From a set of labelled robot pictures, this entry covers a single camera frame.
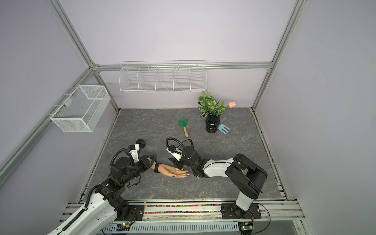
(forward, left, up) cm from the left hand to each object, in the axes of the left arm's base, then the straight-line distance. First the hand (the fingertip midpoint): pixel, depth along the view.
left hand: (158, 155), depth 76 cm
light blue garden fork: (+27, -43, -17) cm, 53 cm away
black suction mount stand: (+17, +15, -14) cm, 27 cm away
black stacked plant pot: (+25, -33, -7) cm, 42 cm away
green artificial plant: (+26, -29, +10) cm, 40 cm away
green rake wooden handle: (+35, -14, -17) cm, 41 cm away
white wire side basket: (+28, +44, +10) cm, 53 cm away
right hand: (+5, -6, -7) cm, 11 cm away
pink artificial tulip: (+25, -43, +10) cm, 51 cm away
